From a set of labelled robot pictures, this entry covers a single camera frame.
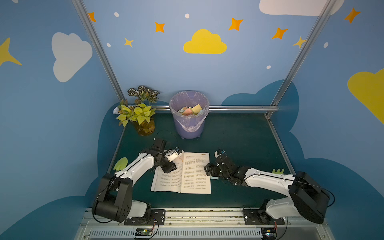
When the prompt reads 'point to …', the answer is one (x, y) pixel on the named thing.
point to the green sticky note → (214, 177)
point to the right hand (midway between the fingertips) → (210, 166)
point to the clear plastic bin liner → (192, 123)
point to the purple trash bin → (184, 134)
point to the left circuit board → (144, 232)
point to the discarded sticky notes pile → (189, 111)
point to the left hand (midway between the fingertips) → (172, 162)
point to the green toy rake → (278, 172)
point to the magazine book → (189, 177)
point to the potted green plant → (139, 114)
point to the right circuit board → (268, 233)
